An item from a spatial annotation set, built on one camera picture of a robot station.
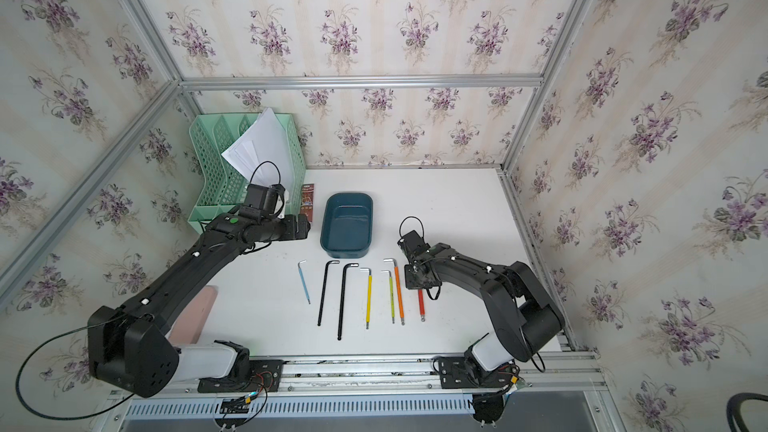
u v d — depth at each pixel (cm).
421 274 65
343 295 86
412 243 73
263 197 63
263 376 72
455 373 73
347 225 100
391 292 88
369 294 87
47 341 36
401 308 84
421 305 85
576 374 73
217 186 111
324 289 88
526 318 43
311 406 70
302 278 91
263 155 95
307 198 110
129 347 39
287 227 73
